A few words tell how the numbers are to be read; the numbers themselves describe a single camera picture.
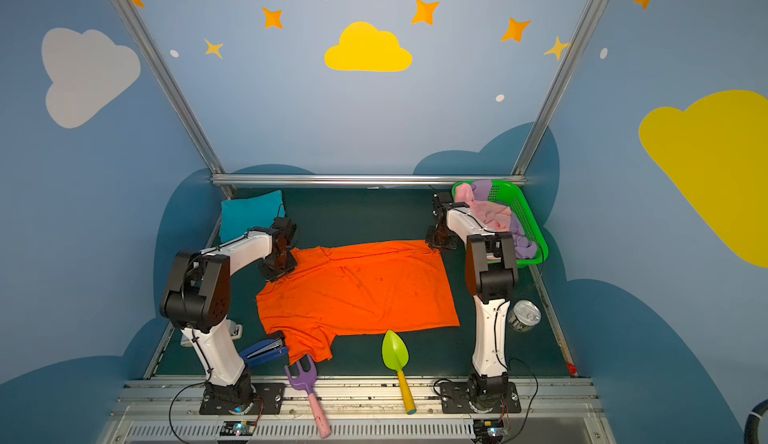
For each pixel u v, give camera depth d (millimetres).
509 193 1139
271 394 751
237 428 707
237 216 1111
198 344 547
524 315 839
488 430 711
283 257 786
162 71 847
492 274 583
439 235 867
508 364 644
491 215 1072
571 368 842
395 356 820
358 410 734
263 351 794
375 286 952
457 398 748
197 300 499
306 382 756
